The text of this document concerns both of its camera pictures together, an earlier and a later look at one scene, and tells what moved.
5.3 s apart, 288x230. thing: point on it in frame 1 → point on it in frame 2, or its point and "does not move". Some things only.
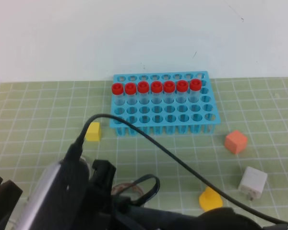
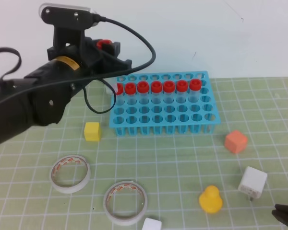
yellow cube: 93,132 does not move
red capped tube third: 143,90 does not move
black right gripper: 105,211 → 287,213
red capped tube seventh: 195,85 does not move
